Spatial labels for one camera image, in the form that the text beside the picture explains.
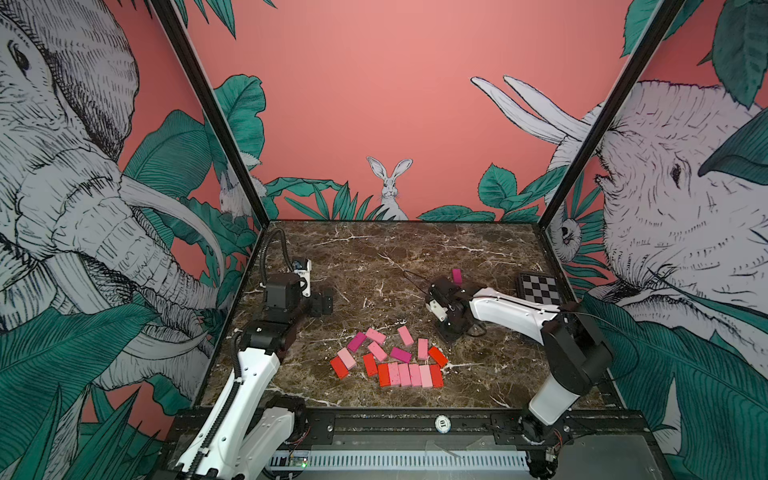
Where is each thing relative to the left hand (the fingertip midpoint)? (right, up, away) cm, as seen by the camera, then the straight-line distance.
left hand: (317, 285), depth 79 cm
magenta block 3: (+23, -21, +7) cm, 32 cm away
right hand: (+36, -15, +10) cm, 40 cm away
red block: (+34, -22, +7) cm, 41 cm away
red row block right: (+33, -26, +3) cm, 42 cm away
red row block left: (+18, -25, +3) cm, 31 cm away
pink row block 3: (+27, -26, +3) cm, 38 cm away
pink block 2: (+16, -21, +8) cm, 27 cm away
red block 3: (+14, -24, +5) cm, 28 cm away
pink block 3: (+24, -17, +11) cm, 32 cm away
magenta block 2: (+10, -18, +9) cm, 23 cm away
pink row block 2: (+24, -26, +3) cm, 35 cm away
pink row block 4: (+30, -26, +3) cm, 40 cm away
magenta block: (+43, 0, +25) cm, 50 cm away
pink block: (+7, -22, +6) cm, 24 cm away
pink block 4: (+29, -20, +7) cm, 36 cm away
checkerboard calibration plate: (+69, -4, +19) cm, 72 cm away
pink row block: (+21, -25, +3) cm, 33 cm away
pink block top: (+15, -17, +11) cm, 25 cm away
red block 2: (+5, -24, +5) cm, 25 cm away
